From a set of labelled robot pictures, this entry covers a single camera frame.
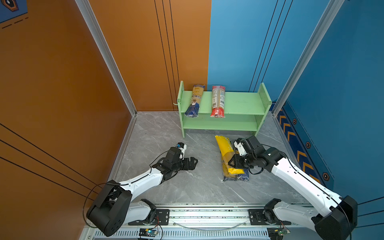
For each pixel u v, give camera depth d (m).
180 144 0.79
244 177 0.83
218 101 0.83
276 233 0.70
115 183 0.46
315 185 0.43
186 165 0.76
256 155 0.58
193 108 0.80
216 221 0.73
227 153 0.79
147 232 0.71
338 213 0.38
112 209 0.42
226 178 0.84
